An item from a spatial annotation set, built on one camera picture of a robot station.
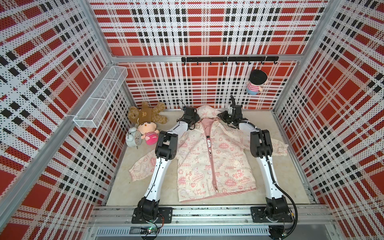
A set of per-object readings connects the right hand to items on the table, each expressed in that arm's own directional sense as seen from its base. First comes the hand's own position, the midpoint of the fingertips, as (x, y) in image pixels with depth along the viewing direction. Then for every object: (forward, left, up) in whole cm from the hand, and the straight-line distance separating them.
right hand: (219, 112), depth 114 cm
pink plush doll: (-18, +51, +3) cm, 54 cm away
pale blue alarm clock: (-27, +57, +6) cm, 63 cm away
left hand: (0, +15, -2) cm, 15 cm away
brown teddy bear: (-5, +55, +4) cm, 55 cm away
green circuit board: (-74, +38, -2) cm, 83 cm away
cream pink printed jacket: (-37, +6, -4) cm, 38 cm away
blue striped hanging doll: (+3, -22, +28) cm, 36 cm away
